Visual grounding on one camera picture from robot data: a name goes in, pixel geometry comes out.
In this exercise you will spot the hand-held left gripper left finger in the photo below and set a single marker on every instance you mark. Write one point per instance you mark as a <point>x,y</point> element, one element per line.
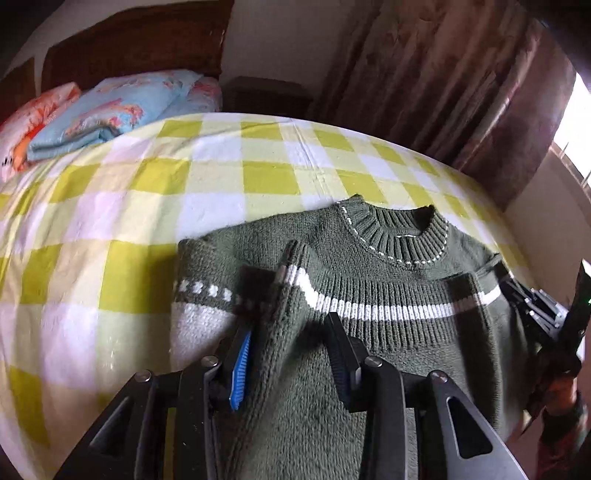
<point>240,369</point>

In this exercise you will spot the dark wooden nightstand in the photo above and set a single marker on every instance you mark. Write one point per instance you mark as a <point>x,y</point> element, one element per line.
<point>268,99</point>

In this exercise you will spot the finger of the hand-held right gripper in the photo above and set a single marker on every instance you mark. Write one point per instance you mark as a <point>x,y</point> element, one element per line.
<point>535,309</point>

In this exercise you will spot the window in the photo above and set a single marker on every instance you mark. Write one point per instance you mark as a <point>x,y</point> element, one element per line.
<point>577,138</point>

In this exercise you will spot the pink floral pillow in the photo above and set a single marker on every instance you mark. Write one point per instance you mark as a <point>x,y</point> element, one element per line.
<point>27,124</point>

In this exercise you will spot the green knitted sweater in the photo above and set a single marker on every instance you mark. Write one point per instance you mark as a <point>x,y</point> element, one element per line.
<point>392,332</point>

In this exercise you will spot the brown curtain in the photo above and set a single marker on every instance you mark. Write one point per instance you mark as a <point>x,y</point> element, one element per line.
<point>438,83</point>

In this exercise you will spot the blue floral quilt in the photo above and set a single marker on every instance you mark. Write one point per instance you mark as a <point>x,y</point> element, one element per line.
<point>115,106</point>

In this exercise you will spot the small wooden headboard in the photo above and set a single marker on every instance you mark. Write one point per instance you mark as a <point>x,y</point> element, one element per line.
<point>18,87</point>

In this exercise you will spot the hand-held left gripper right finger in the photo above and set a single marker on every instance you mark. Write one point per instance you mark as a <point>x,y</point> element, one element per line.
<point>344,364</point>

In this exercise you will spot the large wooden headboard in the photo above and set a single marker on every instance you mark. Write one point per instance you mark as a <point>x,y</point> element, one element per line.
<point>138,41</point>

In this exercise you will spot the person's right forearm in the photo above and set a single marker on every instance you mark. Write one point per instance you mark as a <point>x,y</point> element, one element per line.
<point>563,438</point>

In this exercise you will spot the yellow checked bed sheet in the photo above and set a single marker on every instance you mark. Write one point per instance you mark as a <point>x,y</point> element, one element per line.
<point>138,207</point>

